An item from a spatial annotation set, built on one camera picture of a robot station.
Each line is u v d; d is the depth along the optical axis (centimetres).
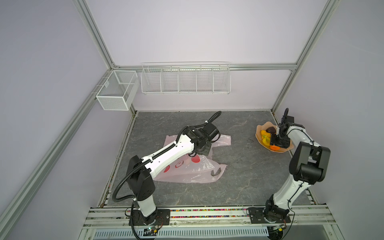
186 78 100
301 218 74
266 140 95
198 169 77
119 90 102
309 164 50
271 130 101
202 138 55
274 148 92
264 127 105
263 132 102
